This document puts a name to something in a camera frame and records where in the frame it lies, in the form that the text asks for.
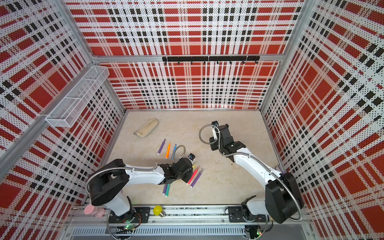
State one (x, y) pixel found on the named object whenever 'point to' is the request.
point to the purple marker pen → (161, 146)
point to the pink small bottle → (91, 209)
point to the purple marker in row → (196, 179)
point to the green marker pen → (167, 191)
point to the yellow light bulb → (157, 210)
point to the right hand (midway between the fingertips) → (216, 138)
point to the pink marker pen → (193, 174)
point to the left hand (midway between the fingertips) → (191, 171)
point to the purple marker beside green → (164, 189)
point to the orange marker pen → (168, 150)
